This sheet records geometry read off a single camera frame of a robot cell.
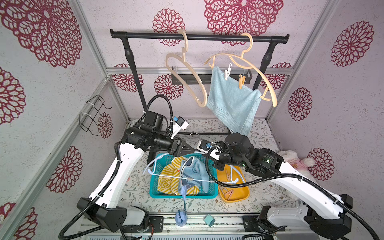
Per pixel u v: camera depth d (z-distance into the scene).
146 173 0.59
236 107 0.72
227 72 0.67
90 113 0.77
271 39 0.53
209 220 0.73
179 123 0.57
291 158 0.88
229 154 0.51
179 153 0.55
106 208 0.38
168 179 0.87
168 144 0.56
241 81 0.63
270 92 0.56
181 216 0.69
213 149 0.50
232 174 0.58
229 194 0.82
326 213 0.38
